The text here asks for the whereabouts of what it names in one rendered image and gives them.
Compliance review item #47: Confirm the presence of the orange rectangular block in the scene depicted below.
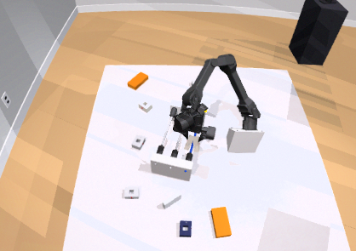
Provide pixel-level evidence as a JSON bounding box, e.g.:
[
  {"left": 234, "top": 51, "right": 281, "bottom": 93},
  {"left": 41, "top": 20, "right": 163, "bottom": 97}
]
[
  {"left": 128, "top": 72, "right": 148, "bottom": 90},
  {"left": 210, "top": 207, "right": 232, "bottom": 238}
]

